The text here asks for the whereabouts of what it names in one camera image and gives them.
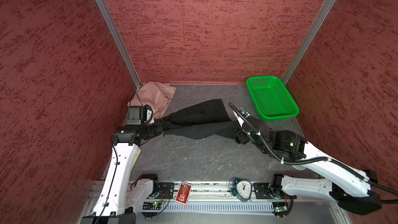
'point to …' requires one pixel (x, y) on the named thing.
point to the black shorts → (206, 120)
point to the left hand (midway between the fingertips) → (163, 130)
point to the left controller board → (150, 209)
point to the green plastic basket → (271, 98)
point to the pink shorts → (156, 95)
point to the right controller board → (280, 209)
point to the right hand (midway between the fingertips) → (240, 126)
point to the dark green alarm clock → (241, 188)
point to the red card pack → (183, 193)
